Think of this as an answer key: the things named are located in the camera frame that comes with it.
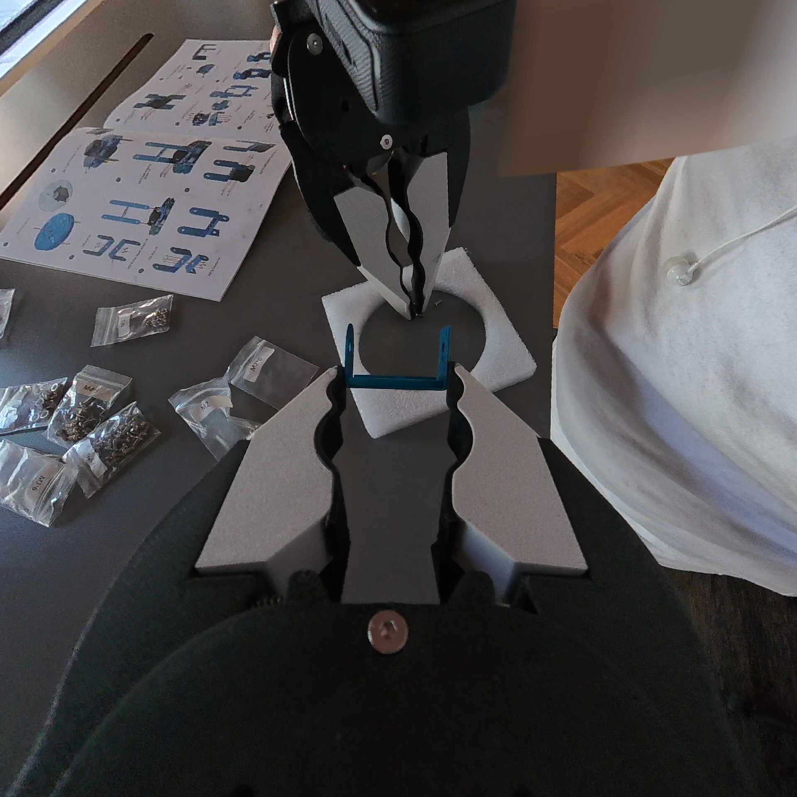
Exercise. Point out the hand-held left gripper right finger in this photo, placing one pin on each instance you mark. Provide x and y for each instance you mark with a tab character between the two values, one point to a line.
517	498

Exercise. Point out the clear bag of small nuts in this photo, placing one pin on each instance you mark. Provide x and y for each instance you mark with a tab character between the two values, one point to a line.
208	414

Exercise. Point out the small clear zip bag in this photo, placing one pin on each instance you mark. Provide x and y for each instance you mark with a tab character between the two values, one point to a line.
268	370

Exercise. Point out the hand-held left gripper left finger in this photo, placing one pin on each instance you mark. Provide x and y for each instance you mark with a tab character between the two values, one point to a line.
268	498

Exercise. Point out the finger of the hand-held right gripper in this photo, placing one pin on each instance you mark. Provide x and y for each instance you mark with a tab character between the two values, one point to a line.
367	236
433	211

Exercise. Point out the person's white shirt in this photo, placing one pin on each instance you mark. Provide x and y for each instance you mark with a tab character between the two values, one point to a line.
654	405

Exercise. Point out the clear bag of small screws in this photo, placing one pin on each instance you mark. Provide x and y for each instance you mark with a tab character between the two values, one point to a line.
115	445
5	311
131	319
34	482
87	405
28	405

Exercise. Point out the white foam square with hole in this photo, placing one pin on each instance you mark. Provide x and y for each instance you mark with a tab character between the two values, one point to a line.
504	355

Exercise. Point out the printed assembly instruction sheet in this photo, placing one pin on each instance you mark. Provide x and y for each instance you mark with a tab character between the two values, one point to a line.
155	187

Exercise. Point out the dark grey desk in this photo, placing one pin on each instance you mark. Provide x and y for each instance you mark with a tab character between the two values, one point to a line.
292	299

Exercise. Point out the blue metal U bracket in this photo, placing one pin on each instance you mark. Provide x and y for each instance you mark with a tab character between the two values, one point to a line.
398	382

